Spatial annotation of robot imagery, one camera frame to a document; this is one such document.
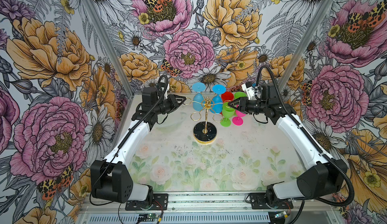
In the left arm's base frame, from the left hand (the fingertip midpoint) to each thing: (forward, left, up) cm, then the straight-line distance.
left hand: (186, 103), depth 77 cm
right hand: (-4, -22, 0) cm, 22 cm away
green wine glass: (+6, -24, -16) cm, 30 cm away
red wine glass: (+17, -25, -14) cm, 34 cm away
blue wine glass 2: (+7, -17, -7) cm, 20 cm away
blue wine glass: (+10, -6, -8) cm, 14 cm away
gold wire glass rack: (0, -11, -29) cm, 31 cm away
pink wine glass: (+9, -34, -29) cm, 45 cm away
